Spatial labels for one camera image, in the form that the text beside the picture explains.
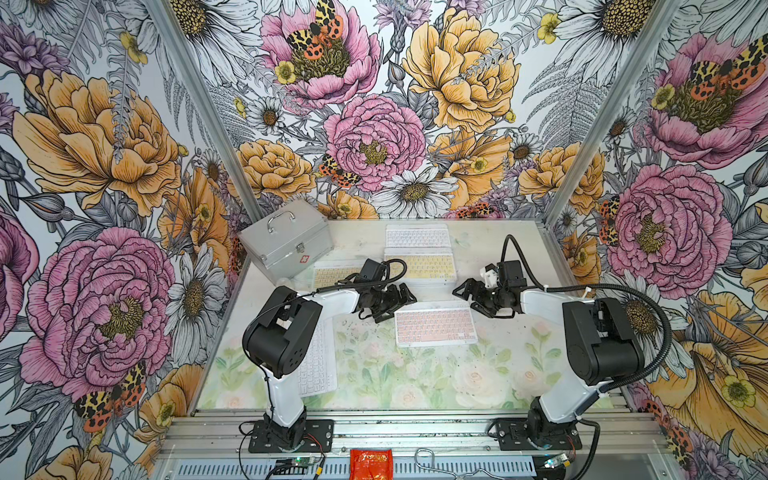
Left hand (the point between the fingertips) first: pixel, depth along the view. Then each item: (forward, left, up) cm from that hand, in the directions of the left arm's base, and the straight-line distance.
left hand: (405, 314), depth 92 cm
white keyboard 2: (-17, +24, -3) cm, 30 cm away
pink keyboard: (-2, -9, -3) cm, 10 cm away
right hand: (+3, -18, 0) cm, 18 cm away
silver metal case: (+20, +37, +11) cm, 44 cm away
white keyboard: (+32, -6, -2) cm, 33 cm away
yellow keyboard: (+18, -8, -1) cm, 20 cm away
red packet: (-37, +9, -2) cm, 38 cm away
